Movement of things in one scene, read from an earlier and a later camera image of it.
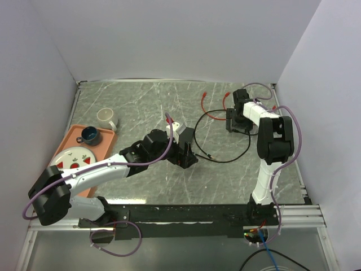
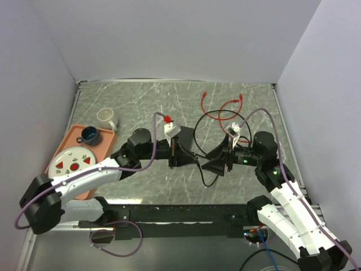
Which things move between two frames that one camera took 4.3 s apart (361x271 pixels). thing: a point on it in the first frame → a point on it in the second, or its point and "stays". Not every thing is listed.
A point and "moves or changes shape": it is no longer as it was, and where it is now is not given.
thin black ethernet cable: x=197 y=124 stays
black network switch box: x=185 y=134 stays
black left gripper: x=184 y=160 stays
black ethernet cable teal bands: x=228 y=161 moves or changes shape
